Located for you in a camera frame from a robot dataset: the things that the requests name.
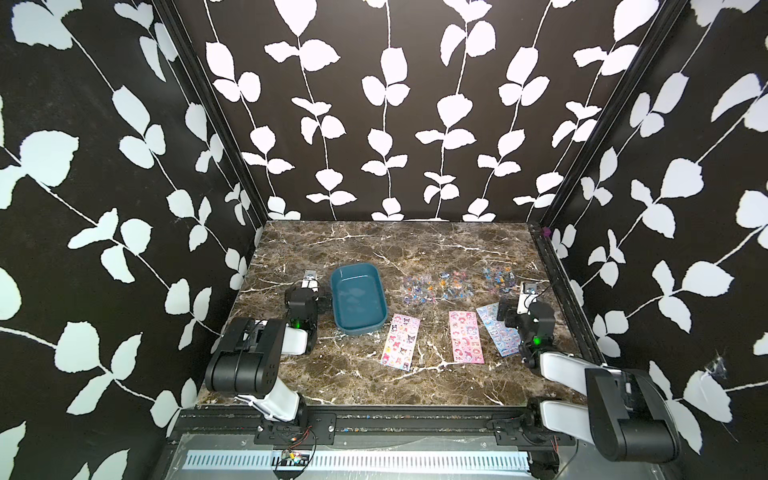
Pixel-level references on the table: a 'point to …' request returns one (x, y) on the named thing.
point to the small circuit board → (290, 458)
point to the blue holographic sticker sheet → (507, 339)
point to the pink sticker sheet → (465, 338)
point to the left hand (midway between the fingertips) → (310, 282)
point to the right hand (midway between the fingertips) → (516, 293)
